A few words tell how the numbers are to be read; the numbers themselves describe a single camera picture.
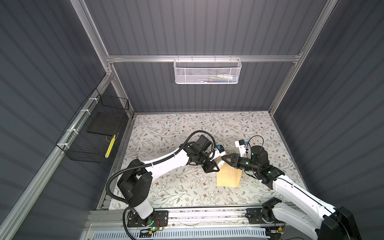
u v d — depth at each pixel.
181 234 0.77
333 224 0.39
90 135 0.73
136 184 0.45
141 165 0.46
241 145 0.74
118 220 0.74
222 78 0.92
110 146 0.69
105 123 0.76
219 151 0.71
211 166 0.69
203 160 0.68
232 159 0.70
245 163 0.69
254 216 0.73
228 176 0.88
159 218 0.73
